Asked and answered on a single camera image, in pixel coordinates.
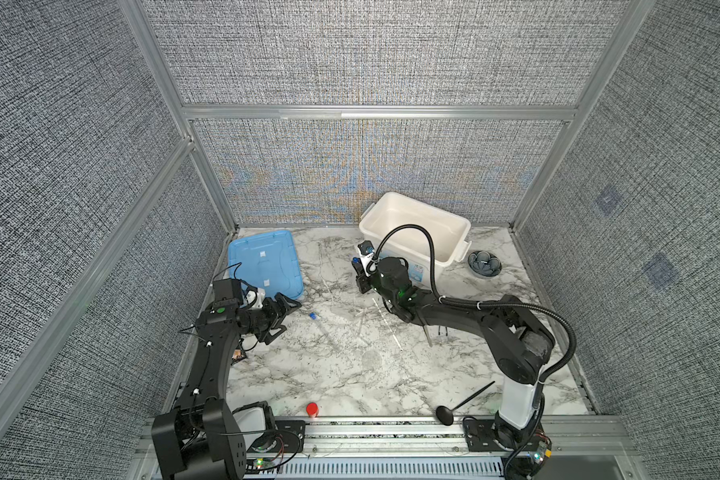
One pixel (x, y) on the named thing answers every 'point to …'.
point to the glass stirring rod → (384, 319)
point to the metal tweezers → (428, 335)
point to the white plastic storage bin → (431, 238)
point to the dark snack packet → (237, 354)
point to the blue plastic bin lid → (270, 262)
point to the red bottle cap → (312, 409)
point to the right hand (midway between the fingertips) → (356, 259)
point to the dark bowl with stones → (485, 264)
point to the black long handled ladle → (445, 414)
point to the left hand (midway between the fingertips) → (293, 314)
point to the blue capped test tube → (314, 316)
